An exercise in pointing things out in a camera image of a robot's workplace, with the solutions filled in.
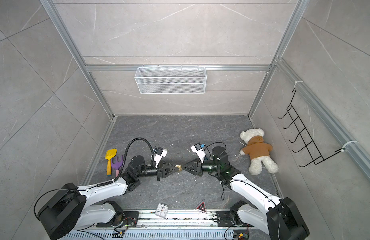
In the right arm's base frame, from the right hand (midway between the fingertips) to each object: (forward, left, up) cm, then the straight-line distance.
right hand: (184, 166), depth 72 cm
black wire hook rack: (+1, -55, +13) cm, 56 cm away
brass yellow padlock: (0, +2, +1) cm, 2 cm away
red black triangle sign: (-15, -9, -18) cm, 25 cm away
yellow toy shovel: (+17, +49, -16) cm, 54 cm away
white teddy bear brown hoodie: (+15, -47, -14) cm, 51 cm away
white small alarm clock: (-16, +12, -17) cm, 26 cm away
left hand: (0, +3, 0) cm, 3 cm away
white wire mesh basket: (+58, +8, +11) cm, 60 cm away
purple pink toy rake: (+11, +43, -17) cm, 47 cm away
